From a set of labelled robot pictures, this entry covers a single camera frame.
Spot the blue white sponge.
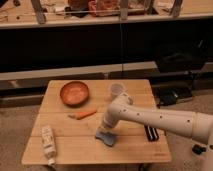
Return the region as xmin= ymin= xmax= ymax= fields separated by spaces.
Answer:
xmin=95 ymin=130 xmax=116 ymax=147

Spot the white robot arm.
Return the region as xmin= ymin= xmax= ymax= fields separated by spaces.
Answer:
xmin=99 ymin=93 xmax=213 ymax=171

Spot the orange carrot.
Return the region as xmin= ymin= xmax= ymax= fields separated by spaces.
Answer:
xmin=69 ymin=109 xmax=97 ymax=120

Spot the wooden table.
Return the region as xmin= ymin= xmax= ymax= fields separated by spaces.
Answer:
xmin=22 ymin=80 xmax=171 ymax=165

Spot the orange wooden bowl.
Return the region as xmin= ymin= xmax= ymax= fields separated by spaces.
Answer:
xmin=60 ymin=81 xmax=89 ymax=106

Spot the white tube bottle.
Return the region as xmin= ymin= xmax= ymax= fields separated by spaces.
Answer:
xmin=41 ymin=125 xmax=57 ymax=165

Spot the black bag on floor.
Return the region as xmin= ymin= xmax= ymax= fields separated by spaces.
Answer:
xmin=156 ymin=87 xmax=193 ymax=106

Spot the black caster wheel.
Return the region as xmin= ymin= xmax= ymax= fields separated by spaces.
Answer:
xmin=192 ymin=144 xmax=206 ymax=155

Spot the black office chair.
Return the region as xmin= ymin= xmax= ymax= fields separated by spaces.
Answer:
xmin=153 ymin=36 xmax=209 ymax=88

